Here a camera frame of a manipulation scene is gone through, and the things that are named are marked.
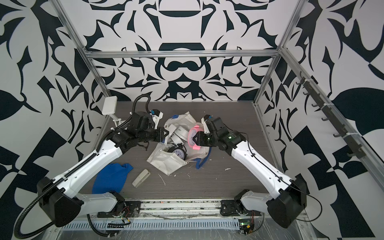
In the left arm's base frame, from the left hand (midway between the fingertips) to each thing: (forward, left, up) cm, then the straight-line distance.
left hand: (168, 129), depth 76 cm
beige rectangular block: (-17, +16, -21) cm, 31 cm away
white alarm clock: (+6, -6, -12) cm, 15 cm away
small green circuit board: (-38, -35, -25) cm, 58 cm away
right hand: (-3, -13, -3) cm, 14 cm away
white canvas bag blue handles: (-12, 0, -11) cm, 17 cm away
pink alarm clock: (+1, -12, -4) cm, 13 cm away
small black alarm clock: (-4, -5, -15) cm, 16 cm away
